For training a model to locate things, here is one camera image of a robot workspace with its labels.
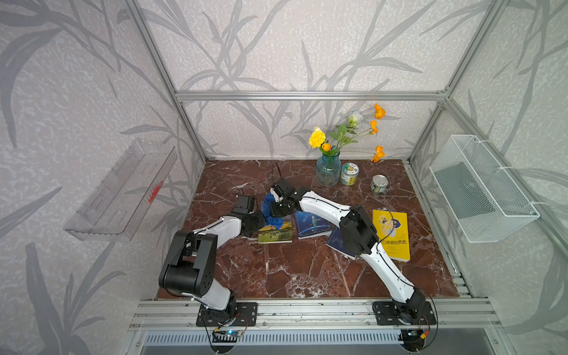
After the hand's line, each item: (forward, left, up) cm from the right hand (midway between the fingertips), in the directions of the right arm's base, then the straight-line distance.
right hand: (270, 213), depth 98 cm
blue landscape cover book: (-10, 0, 0) cm, 10 cm away
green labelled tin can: (+18, -37, +6) cm, 42 cm away
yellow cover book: (-9, -52, +1) cm, 53 cm away
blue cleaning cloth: (+2, +2, +2) cm, 4 cm away
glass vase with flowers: (+18, -27, +10) cm, 34 cm away
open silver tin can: (+14, -51, +3) cm, 53 cm away
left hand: (-4, +2, +1) cm, 5 cm away
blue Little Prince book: (-5, -18, -1) cm, 19 cm away
